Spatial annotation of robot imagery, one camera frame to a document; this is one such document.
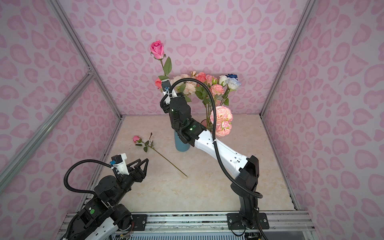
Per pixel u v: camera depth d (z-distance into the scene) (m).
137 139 1.02
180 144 1.01
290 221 0.75
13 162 0.53
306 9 0.70
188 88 0.77
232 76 0.80
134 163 0.69
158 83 0.78
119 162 0.59
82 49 0.82
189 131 0.52
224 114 0.53
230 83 0.73
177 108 0.48
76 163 0.49
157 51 0.50
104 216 0.51
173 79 0.71
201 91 0.83
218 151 0.46
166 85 0.52
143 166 0.66
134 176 0.60
